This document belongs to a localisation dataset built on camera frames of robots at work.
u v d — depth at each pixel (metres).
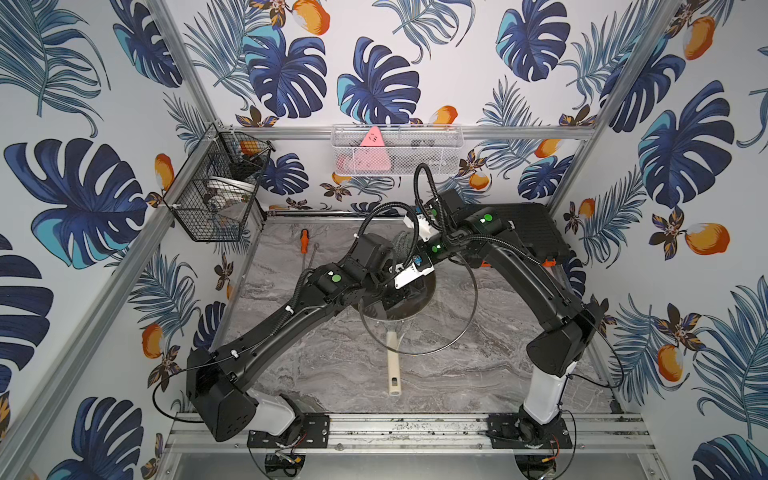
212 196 0.84
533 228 1.10
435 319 0.95
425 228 0.69
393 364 0.74
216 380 0.40
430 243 0.67
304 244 1.13
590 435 0.76
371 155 0.90
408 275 0.61
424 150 0.93
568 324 0.45
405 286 0.63
